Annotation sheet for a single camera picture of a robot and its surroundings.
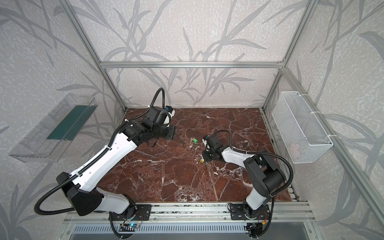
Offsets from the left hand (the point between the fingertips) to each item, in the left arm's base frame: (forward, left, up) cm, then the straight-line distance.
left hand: (177, 126), depth 74 cm
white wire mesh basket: (-11, -55, +8) cm, 56 cm away
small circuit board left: (-40, +21, -28) cm, 53 cm away
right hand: (0, -15, -26) cm, 29 cm away
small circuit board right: (-40, -39, -31) cm, 65 cm away
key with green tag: (+9, -7, -28) cm, 30 cm away
